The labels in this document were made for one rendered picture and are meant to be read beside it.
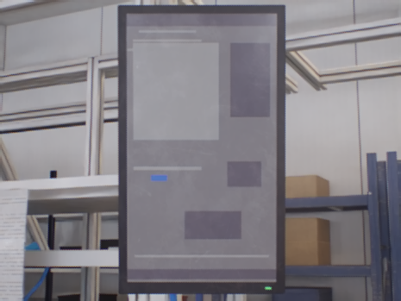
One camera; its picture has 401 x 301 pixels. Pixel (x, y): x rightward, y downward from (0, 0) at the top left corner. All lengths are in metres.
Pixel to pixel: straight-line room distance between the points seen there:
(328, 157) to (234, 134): 3.70
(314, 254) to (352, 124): 1.08
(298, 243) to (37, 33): 3.43
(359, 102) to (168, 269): 3.80
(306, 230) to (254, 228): 3.18
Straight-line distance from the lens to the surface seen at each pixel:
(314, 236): 4.28
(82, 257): 1.59
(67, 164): 5.84
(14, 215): 1.60
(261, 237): 1.12
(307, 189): 4.32
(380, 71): 2.38
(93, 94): 2.22
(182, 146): 1.10
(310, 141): 4.84
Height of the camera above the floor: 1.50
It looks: 10 degrees up
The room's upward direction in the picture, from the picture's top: straight up
